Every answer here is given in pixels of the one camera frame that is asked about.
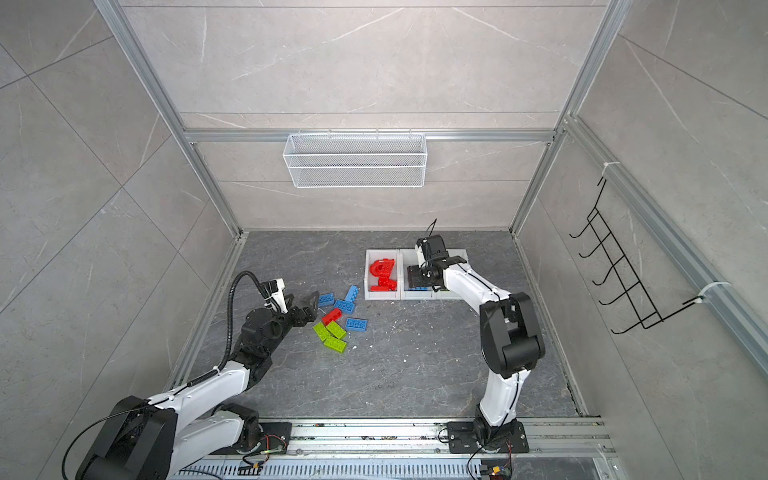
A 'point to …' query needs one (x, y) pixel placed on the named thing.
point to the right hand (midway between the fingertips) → (417, 273)
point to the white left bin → (371, 280)
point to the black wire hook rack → (636, 296)
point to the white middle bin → (409, 257)
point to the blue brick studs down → (345, 306)
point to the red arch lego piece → (382, 268)
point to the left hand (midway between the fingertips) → (305, 288)
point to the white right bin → (448, 294)
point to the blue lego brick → (419, 288)
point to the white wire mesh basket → (355, 160)
